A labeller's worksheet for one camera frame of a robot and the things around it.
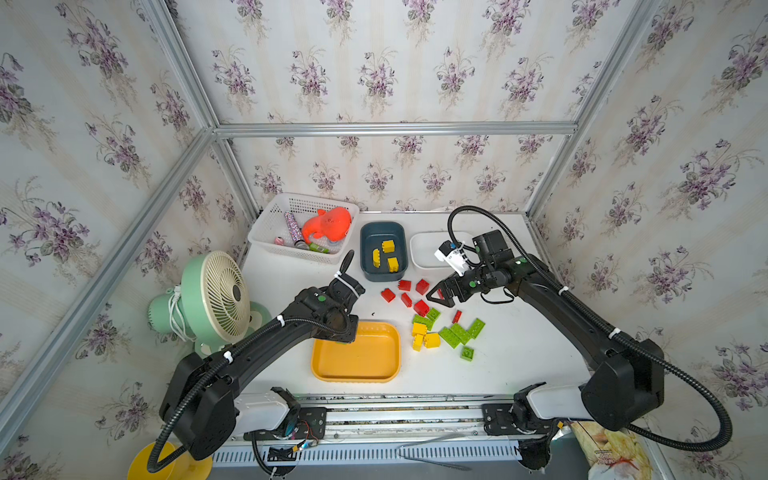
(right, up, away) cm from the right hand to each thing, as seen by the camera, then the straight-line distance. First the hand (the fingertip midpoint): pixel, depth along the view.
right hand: (448, 287), depth 78 cm
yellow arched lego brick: (-20, +6, +25) cm, 32 cm away
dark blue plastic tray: (-22, +14, +32) cm, 42 cm away
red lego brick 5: (-10, -6, +15) cm, 19 cm away
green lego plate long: (+2, -16, +10) cm, 19 cm away
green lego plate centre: (-4, -13, +12) cm, 17 cm away
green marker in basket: (-42, +10, +28) cm, 52 cm away
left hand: (-27, -13, +2) cm, 30 cm away
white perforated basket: (-60, +18, +30) cm, 70 cm away
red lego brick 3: (-3, -1, -5) cm, 6 cm away
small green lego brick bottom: (+7, -20, +5) cm, 22 cm away
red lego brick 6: (-6, -8, +12) cm, 16 cm away
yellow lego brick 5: (-4, -16, +6) cm, 18 cm away
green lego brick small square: (-2, -10, +13) cm, 17 cm away
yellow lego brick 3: (-7, -14, +10) cm, 19 cm away
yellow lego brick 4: (-7, -16, +5) cm, 19 cm away
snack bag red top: (+33, -35, -14) cm, 50 cm away
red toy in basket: (-35, +19, +26) cm, 48 cm away
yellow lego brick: (-14, +4, +23) cm, 27 cm away
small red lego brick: (+5, -11, +11) cm, 16 cm away
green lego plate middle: (+6, -15, +10) cm, 19 cm away
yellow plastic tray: (-20, -22, +7) cm, 30 cm away
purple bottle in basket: (-51, +17, +31) cm, 62 cm away
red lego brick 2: (-4, -3, +20) cm, 20 cm away
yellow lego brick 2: (-16, +11, +29) cm, 35 cm away
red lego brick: (-10, -3, +22) cm, 24 cm away
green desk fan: (-54, -2, -15) cm, 57 cm away
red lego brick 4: (-16, -5, +18) cm, 24 cm away
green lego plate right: (+11, -14, +12) cm, 21 cm away
